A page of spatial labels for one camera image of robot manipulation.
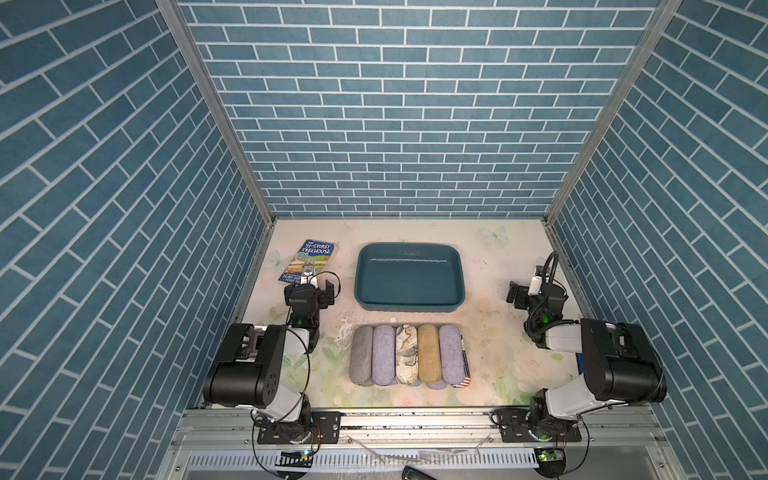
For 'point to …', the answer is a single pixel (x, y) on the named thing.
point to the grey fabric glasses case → (361, 355)
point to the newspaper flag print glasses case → (466, 364)
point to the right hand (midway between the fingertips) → (530, 285)
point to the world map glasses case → (407, 354)
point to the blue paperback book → (313, 252)
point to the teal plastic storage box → (407, 277)
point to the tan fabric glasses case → (429, 353)
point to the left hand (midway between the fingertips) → (318, 281)
